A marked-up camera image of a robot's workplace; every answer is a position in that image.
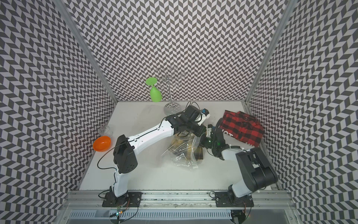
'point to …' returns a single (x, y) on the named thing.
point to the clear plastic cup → (104, 130)
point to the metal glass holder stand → (169, 75)
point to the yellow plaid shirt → (185, 144)
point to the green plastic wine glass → (155, 94)
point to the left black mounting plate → (133, 199)
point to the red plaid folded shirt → (243, 126)
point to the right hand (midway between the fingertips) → (192, 140)
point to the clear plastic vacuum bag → (181, 161)
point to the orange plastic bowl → (102, 143)
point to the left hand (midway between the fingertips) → (205, 132)
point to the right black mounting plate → (227, 199)
